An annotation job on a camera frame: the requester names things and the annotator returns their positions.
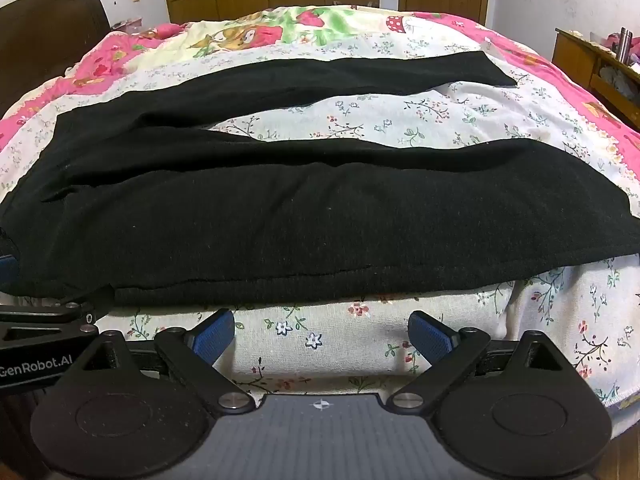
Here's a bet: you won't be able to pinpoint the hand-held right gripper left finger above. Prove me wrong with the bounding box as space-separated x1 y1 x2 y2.
62 308 257 414

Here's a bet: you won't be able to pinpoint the metal thermos bottle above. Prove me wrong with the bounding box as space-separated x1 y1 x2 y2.
616 28 634 63

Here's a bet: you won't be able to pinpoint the wooden desk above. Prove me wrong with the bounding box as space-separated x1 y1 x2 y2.
552 27 640 133

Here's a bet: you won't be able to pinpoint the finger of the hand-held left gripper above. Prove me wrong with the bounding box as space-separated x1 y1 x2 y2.
0 255 21 295
0 301 110 345

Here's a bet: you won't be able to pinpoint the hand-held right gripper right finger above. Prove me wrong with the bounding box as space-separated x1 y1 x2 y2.
387 310 581 412

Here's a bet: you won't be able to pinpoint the floral printed blanket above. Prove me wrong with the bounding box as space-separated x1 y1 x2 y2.
0 2 640 411

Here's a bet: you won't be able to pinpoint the black pants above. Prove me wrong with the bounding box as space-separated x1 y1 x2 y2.
0 50 640 306

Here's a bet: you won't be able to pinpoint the dark wooden headboard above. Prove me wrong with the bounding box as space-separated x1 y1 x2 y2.
0 0 111 116

